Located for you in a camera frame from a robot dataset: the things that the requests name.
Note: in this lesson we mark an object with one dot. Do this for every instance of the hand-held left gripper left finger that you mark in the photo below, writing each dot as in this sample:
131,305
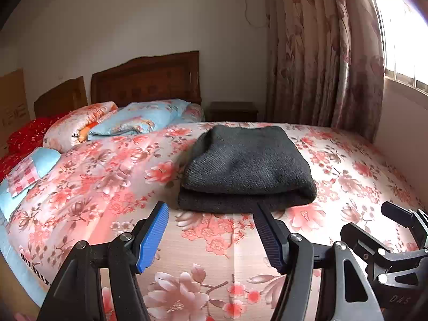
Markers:
152,237

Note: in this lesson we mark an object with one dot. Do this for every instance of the pink floral pillow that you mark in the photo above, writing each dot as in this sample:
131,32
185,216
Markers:
194,113

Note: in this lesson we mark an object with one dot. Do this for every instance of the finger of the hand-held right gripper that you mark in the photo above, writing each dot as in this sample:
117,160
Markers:
398,214
362,239

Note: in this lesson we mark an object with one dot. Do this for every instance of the cardboard box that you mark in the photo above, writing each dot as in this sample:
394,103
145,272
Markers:
13,107

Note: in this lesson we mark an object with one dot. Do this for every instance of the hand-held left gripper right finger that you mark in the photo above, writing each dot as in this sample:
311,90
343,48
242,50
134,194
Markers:
269,237

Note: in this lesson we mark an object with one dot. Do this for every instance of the dark wooden nightstand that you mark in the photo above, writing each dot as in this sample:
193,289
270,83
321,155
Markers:
234,111

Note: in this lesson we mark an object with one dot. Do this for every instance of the red checkered cloth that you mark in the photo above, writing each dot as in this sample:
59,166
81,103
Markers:
46,159

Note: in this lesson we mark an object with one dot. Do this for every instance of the pink floral curtain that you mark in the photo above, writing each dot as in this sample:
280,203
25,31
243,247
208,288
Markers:
311,57

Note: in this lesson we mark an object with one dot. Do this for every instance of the window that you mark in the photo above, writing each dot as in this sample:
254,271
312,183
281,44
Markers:
404,40

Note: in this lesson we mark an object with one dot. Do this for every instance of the dark grey striped sweater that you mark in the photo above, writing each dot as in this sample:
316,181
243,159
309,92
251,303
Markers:
247,167

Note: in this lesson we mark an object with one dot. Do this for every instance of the red patterned blanket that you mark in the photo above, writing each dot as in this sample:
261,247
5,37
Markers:
26,133

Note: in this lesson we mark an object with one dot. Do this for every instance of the light blue floral pillow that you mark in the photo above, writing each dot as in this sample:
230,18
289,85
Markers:
140,120

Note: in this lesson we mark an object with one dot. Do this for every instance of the pink floral folded quilt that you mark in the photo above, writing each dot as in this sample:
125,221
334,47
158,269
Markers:
67,123

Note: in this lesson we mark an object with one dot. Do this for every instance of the small wooden headboard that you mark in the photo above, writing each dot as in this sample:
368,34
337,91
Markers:
62,98

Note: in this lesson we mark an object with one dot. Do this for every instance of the pink floral bed quilt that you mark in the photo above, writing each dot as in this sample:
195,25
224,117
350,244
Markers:
100,190

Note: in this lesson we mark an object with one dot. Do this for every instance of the large carved wooden headboard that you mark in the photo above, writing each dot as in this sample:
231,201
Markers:
147,80

